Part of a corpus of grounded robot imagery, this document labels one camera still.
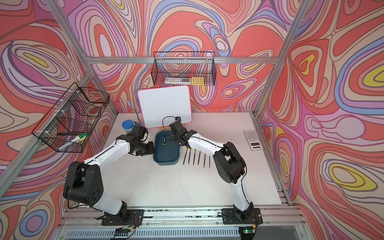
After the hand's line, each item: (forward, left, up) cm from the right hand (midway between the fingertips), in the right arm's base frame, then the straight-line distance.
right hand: (175, 138), depth 94 cm
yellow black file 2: (-8, -9, -9) cm, 15 cm away
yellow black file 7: (+3, +9, -8) cm, 12 cm away
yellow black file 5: (-25, -16, +23) cm, 38 cm away
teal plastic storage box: (-4, +8, -9) cm, 13 cm away
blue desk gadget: (+14, +25, +1) cm, 29 cm away
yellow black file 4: (-10, -15, -9) cm, 20 cm away
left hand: (-8, +12, -1) cm, 15 cm away
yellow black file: (-8, -6, -9) cm, 13 cm away
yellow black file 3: (-6, -12, -10) cm, 17 cm away
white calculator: (+3, -53, -9) cm, 54 cm away
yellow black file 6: (-12, -21, -10) cm, 26 cm away
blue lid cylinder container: (+4, +27, +10) cm, 29 cm away
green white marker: (-13, +45, +20) cm, 50 cm away
